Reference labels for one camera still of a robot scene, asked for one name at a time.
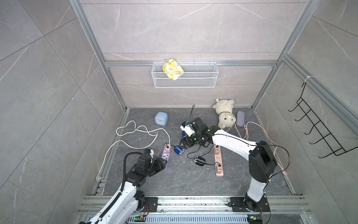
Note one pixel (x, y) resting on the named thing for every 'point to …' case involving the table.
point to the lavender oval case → (240, 121)
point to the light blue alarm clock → (161, 118)
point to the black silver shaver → (199, 160)
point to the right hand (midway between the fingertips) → (185, 141)
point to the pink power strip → (218, 159)
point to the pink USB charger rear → (168, 148)
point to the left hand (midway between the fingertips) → (165, 161)
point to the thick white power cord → (108, 147)
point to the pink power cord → (246, 136)
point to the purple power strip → (166, 155)
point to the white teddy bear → (224, 108)
